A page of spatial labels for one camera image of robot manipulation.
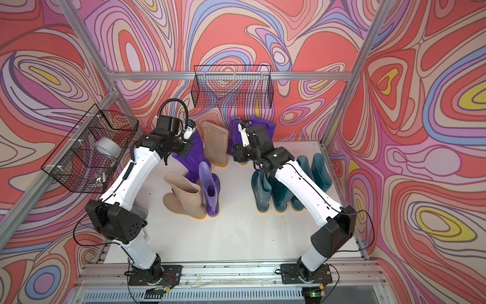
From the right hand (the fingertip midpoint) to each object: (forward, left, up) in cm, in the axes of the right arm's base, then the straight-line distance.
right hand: (238, 152), depth 76 cm
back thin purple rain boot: (+21, +2, -11) cm, 24 cm away
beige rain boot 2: (+18, +12, -10) cm, 23 cm away
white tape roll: (+2, +52, +4) cm, 52 cm away
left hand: (+8, +23, -2) cm, 24 cm away
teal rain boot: (-12, -18, -14) cm, 26 cm away
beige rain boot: (-15, +21, -10) cm, 28 cm away
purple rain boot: (-6, +13, -13) cm, 19 cm away
